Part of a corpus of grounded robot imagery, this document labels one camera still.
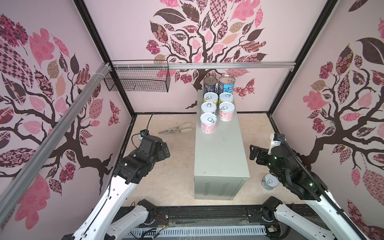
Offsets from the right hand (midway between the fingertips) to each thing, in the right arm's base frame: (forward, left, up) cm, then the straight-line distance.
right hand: (259, 147), depth 68 cm
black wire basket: (+51, +66, +7) cm, 84 cm away
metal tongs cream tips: (+34, +40, -27) cm, 59 cm away
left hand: (0, +48, -3) cm, 48 cm away
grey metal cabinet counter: (-13, +20, +6) cm, 25 cm away
